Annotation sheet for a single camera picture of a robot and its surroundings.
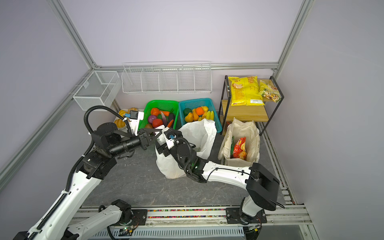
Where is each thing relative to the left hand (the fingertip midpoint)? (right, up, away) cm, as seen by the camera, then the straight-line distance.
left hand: (162, 134), depth 60 cm
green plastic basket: (-14, +20, +59) cm, 64 cm away
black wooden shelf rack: (+55, +10, +34) cm, 65 cm away
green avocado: (+6, +15, +56) cm, 58 cm away
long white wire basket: (-1, +35, +39) cm, 53 cm away
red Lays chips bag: (+38, -10, +23) cm, 45 cm away
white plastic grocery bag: (+17, -1, +22) cm, 27 cm away
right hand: (-2, -1, +10) cm, 10 cm away
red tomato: (-15, +5, +46) cm, 48 cm away
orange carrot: (-5, +5, +46) cm, 46 cm away
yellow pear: (+8, +9, +49) cm, 51 cm away
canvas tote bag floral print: (+39, +1, +27) cm, 47 cm away
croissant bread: (-43, +5, +49) cm, 65 cm away
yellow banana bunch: (+23, +10, +46) cm, 52 cm away
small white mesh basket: (-52, +28, +40) cm, 72 cm away
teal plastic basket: (+14, +15, +53) cm, 57 cm away
